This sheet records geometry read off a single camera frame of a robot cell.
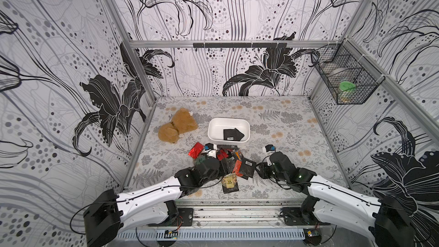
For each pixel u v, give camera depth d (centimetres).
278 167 63
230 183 82
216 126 104
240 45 91
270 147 73
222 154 90
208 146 71
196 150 92
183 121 94
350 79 80
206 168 57
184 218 73
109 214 40
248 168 86
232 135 100
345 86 78
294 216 68
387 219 40
